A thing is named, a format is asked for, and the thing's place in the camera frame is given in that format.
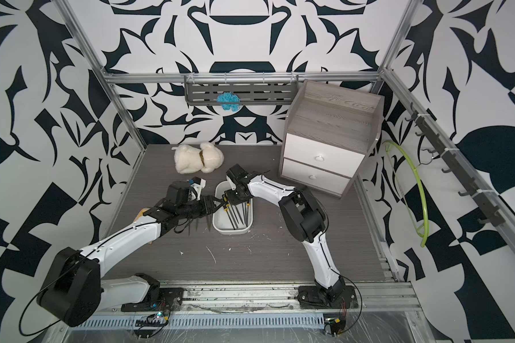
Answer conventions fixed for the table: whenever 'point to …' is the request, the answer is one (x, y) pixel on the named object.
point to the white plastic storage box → (220, 222)
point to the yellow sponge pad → (140, 214)
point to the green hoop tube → (415, 167)
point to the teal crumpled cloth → (229, 101)
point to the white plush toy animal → (188, 158)
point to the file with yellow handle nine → (189, 226)
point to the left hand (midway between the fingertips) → (220, 199)
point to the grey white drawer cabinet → (327, 131)
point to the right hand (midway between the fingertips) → (233, 195)
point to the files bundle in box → (236, 213)
